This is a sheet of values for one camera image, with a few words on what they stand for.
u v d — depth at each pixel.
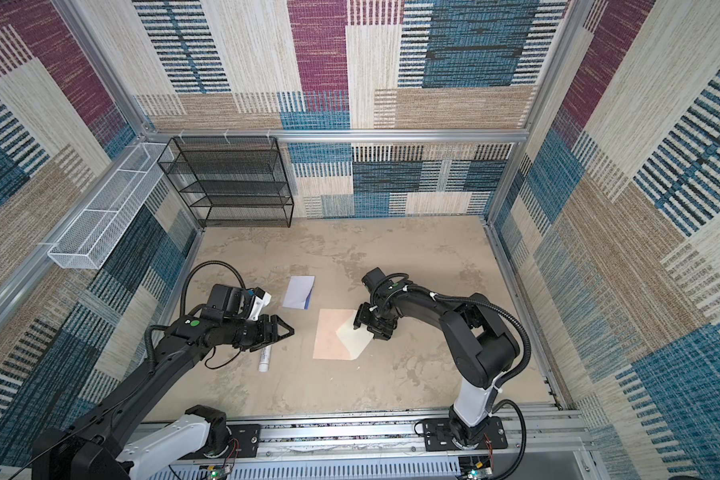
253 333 0.69
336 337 0.91
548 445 0.74
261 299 0.76
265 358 0.85
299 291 1.02
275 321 0.72
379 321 0.78
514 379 0.49
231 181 1.09
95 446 0.39
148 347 0.50
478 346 0.47
